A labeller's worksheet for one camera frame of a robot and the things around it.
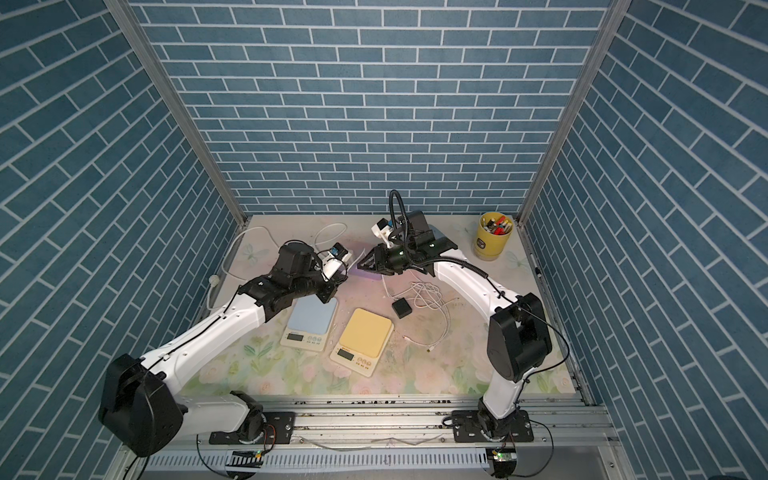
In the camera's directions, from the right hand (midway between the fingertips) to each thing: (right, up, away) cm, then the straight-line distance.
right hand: (363, 268), depth 78 cm
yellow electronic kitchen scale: (-1, -23, +9) cm, 24 cm away
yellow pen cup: (+41, +10, +21) cm, 47 cm away
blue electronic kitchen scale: (-17, -17, +11) cm, 27 cm away
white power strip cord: (-56, -6, +27) cm, 62 cm away
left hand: (-4, -2, +3) cm, 5 cm away
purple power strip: (-2, 0, -1) cm, 2 cm away
